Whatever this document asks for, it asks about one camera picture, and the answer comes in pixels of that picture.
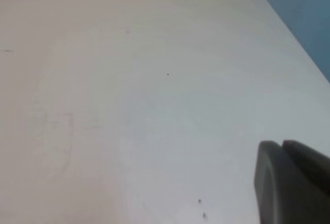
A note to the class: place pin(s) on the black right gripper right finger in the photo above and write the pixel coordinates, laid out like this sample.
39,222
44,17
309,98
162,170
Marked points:
313,164

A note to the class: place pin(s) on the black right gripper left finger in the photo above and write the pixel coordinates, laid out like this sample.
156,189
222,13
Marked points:
283,193

